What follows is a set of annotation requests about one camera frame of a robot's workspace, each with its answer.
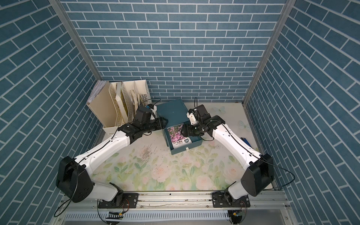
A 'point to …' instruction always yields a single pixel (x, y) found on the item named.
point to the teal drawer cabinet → (175, 112)
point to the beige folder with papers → (102, 102)
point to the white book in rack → (121, 101)
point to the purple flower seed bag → (177, 139)
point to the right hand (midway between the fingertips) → (187, 132)
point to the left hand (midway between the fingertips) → (169, 122)
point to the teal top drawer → (195, 140)
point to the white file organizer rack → (124, 97)
